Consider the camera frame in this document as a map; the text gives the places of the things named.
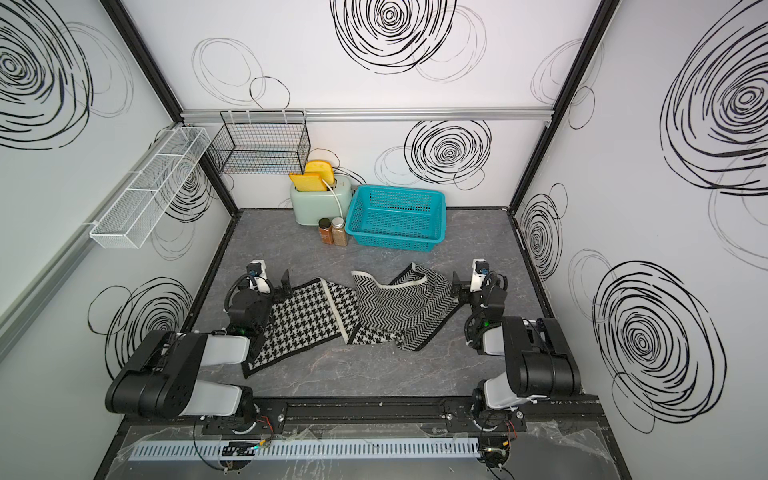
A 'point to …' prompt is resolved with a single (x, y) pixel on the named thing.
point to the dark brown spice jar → (326, 231)
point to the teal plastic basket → (399, 217)
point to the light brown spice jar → (339, 233)
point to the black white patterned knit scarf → (405, 310)
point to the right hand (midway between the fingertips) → (473, 272)
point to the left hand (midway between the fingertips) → (269, 271)
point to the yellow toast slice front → (309, 182)
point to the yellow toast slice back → (323, 167)
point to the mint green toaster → (310, 206)
